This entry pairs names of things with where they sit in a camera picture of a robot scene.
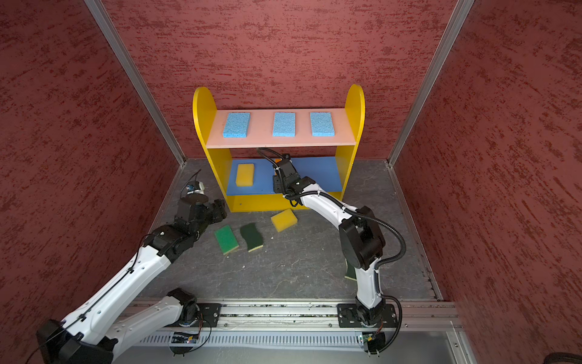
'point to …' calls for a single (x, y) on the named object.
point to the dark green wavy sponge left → (251, 236)
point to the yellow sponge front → (245, 175)
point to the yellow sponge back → (284, 220)
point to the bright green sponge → (226, 240)
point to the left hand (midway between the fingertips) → (215, 208)
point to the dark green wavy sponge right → (350, 272)
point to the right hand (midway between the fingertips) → (284, 183)
